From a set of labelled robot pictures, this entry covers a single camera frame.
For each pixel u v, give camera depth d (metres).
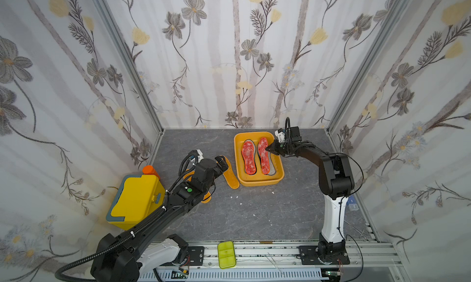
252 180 0.91
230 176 0.98
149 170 0.90
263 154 1.01
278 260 0.73
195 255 0.74
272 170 0.98
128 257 0.39
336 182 0.57
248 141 1.12
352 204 0.87
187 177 0.61
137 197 0.75
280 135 0.96
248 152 1.06
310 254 0.74
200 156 0.71
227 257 0.73
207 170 0.57
